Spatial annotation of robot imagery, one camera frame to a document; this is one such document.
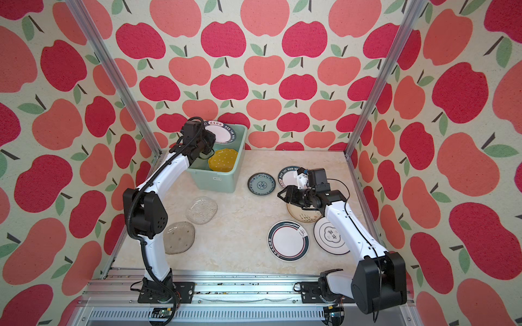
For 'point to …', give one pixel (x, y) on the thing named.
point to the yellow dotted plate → (223, 161)
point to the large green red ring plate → (288, 241)
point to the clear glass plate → (201, 210)
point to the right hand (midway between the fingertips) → (286, 195)
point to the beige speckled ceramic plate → (304, 215)
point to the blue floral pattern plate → (262, 183)
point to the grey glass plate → (178, 237)
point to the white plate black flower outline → (328, 238)
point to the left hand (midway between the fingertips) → (220, 134)
